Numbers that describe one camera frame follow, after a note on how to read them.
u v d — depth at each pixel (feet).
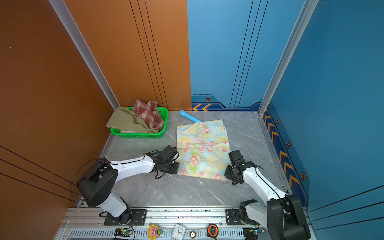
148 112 3.36
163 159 2.31
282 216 1.31
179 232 2.24
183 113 3.80
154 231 2.18
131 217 2.37
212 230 2.20
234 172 2.06
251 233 2.31
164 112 3.65
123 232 2.32
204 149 3.17
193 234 2.16
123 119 3.38
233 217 2.38
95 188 1.47
